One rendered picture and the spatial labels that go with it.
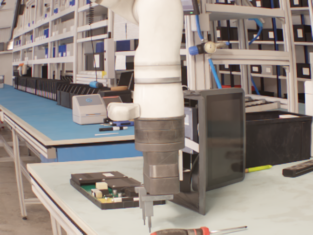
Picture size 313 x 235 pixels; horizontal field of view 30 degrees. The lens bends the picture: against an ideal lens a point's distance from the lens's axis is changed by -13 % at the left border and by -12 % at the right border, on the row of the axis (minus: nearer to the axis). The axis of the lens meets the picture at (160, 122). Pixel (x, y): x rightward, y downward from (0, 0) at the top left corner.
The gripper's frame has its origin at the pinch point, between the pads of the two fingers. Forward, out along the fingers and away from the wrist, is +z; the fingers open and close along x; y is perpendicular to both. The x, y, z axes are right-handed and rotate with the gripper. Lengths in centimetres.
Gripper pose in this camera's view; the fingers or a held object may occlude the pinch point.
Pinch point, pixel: (147, 228)
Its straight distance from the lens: 102.6
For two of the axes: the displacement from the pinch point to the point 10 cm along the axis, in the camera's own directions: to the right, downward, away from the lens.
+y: 9.8, -0.5, 1.8
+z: 0.3, 9.9, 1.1
